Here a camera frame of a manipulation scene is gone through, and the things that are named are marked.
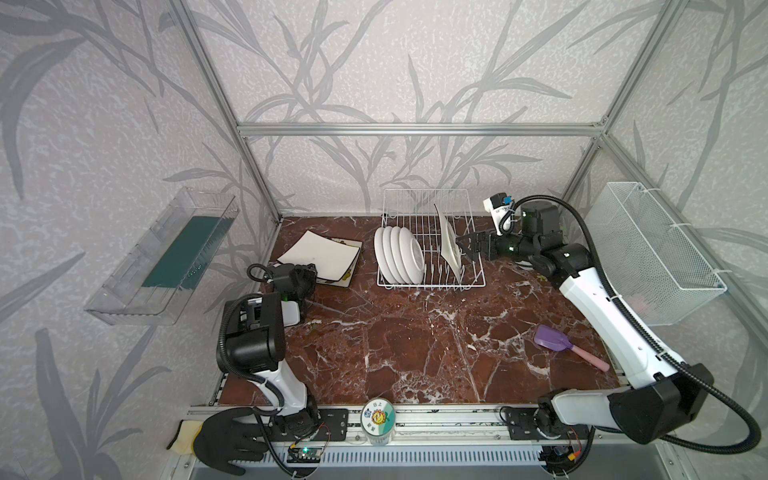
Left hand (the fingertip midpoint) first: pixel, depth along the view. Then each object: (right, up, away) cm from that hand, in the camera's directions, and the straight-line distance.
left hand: (319, 251), depth 96 cm
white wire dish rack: (+32, +17, +27) cm, 45 cm away
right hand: (+45, +7, -21) cm, 50 cm away
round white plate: (+20, -1, -7) cm, 22 cm away
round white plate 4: (+30, -1, -5) cm, 30 cm away
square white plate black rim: (+2, -3, +8) cm, 9 cm away
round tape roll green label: (+22, -37, -29) cm, 52 cm away
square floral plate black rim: (+8, -10, +4) cm, 13 cm away
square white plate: (+41, 0, -8) cm, 42 cm away
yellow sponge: (-26, -46, -24) cm, 58 cm away
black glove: (-16, -44, -26) cm, 54 cm away
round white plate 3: (+25, -1, -7) cm, 26 cm away
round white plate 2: (+23, -1, -7) cm, 24 cm away
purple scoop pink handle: (+73, -26, -9) cm, 78 cm away
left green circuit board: (+3, -49, -25) cm, 55 cm away
